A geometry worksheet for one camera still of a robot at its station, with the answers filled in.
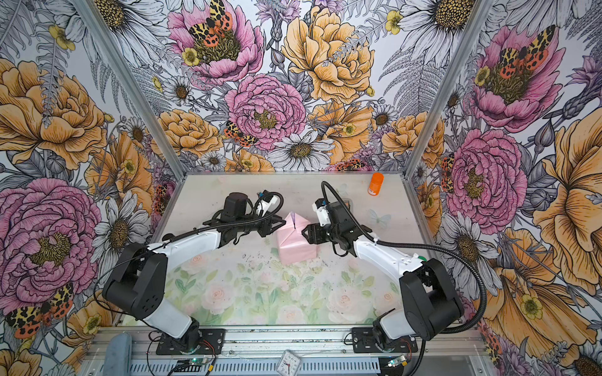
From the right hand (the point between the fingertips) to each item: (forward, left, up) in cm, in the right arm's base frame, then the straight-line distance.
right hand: (310, 238), depth 86 cm
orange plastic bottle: (+29, -30, -3) cm, 42 cm away
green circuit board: (-35, +35, -11) cm, 50 cm away
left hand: (+4, +10, +2) cm, 11 cm away
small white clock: (-36, +8, -8) cm, 38 cm away
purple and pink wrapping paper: (-3, +6, 0) cm, 7 cm away
